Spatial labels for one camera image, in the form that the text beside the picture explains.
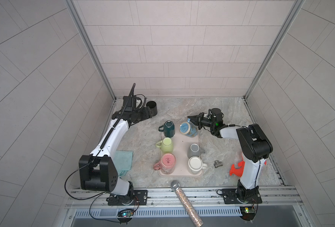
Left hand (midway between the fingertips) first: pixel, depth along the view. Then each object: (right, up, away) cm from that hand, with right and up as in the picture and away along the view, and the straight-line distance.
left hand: (151, 110), depth 83 cm
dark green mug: (+10, -12, +4) cm, 16 cm away
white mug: (+25, -29, -8) cm, 39 cm away
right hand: (+22, -5, +5) cm, 23 cm away
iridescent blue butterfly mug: (+22, -11, 0) cm, 24 cm away
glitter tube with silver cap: (+14, -38, -12) cm, 42 cm away
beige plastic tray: (+20, -23, +5) cm, 31 cm away
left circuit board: (-9, -47, -19) cm, 51 cm away
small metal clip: (+39, -31, -2) cm, 50 cm away
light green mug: (+9, -20, -4) cm, 22 cm away
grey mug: (+25, -23, -5) cm, 34 cm away
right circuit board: (+49, -50, -15) cm, 72 cm away
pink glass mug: (+10, -27, -12) cm, 31 cm away
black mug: (-2, +2, +18) cm, 18 cm away
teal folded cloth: (-17, -30, 0) cm, 34 cm away
